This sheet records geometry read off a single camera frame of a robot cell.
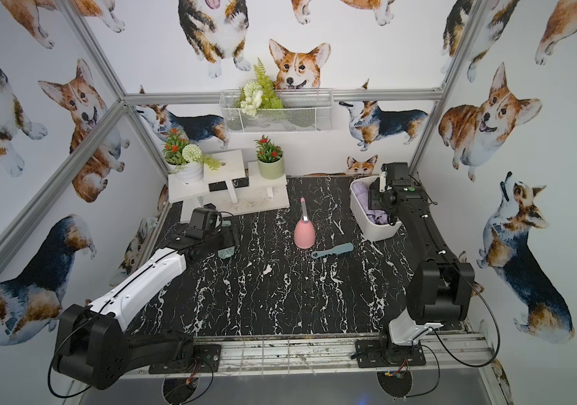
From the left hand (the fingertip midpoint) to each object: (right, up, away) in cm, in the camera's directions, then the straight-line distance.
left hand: (231, 229), depth 86 cm
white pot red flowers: (-16, +23, +2) cm, 29 cm away
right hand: (+50, +12, 0) cm, 51 cm away
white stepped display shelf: (-7, +16, +16) cm, 23 cm away
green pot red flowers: (+13, +25, +4) cm, 28 cm away
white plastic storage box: (+51, -2, +10) cm, 52 cm away
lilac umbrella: (+48, +13, +11) cm, 51 cm away
